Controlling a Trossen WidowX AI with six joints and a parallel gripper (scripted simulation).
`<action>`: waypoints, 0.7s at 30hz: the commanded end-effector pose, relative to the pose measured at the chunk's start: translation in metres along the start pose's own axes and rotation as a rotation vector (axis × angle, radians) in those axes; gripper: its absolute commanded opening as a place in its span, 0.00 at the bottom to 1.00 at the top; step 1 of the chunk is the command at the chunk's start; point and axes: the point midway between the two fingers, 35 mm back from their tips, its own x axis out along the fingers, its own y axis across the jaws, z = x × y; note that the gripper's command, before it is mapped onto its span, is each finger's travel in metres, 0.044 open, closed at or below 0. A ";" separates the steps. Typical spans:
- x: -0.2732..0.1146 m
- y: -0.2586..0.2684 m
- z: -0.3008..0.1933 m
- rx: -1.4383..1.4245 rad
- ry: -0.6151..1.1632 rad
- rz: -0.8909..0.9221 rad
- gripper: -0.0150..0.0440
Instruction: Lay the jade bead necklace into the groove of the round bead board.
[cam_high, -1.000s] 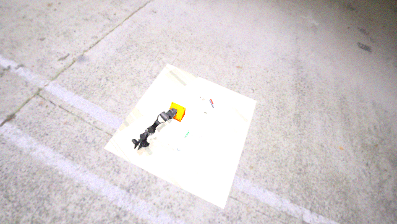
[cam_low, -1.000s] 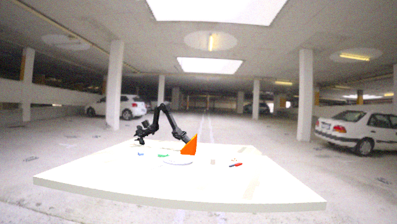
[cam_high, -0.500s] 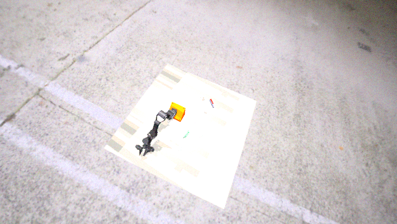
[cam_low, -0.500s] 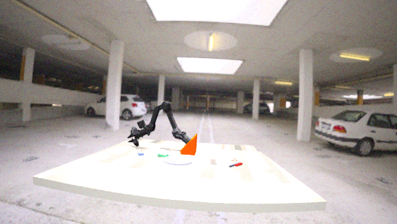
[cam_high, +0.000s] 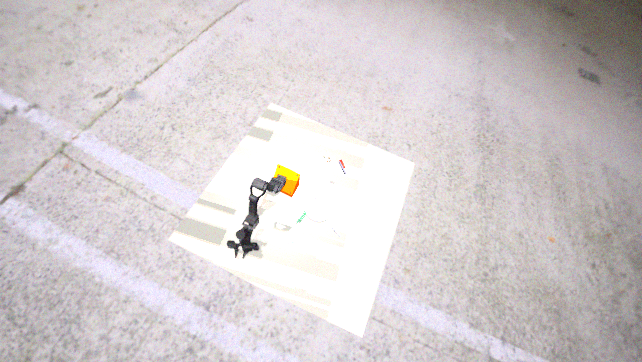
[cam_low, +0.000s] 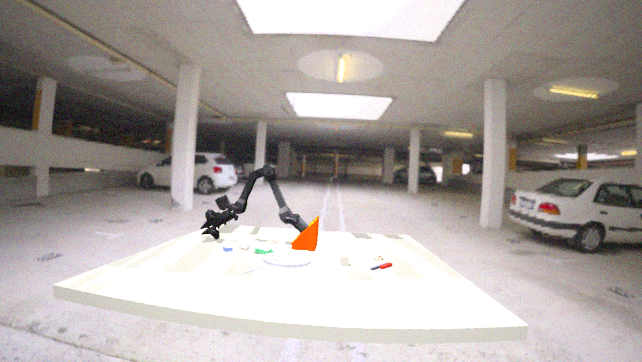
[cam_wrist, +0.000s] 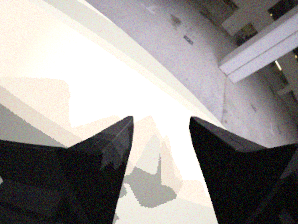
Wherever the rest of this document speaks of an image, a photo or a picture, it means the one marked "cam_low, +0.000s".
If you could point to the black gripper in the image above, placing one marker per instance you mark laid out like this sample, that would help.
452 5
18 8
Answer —
213 231

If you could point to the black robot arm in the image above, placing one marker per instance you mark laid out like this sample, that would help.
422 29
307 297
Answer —
285 214

